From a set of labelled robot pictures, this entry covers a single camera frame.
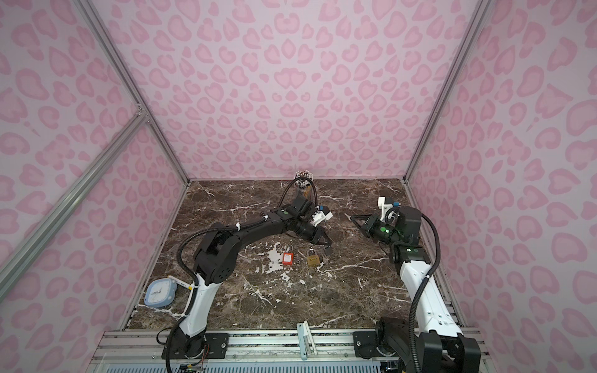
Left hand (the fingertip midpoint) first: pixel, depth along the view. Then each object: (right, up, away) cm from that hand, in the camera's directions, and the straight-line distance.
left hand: (332, 240), depth 87 cm
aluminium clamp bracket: (-10, -29, -14) cm, 34 cm away
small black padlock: (-1, -5, +2) cm, 5 cm away
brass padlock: (-7, -9, +4) cm, 12 cm away
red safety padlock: (-17, -8, +4) cm, 19 cm away
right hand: (+5, +10, -12) cm, 17 cm away
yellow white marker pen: (-56, -15, -1) cm, 58 cm away
